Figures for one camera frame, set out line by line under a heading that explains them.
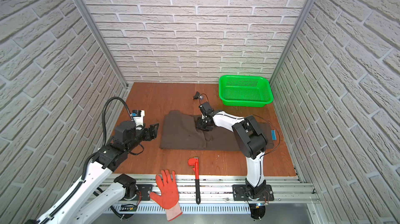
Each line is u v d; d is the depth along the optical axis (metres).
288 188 1.40
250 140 0.52
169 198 0.72
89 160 0.49
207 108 0.78
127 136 0.54
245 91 1.17
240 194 0.74
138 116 0.63
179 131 0.96
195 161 0.83
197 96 1.12
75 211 0.43
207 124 0.74
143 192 0.73
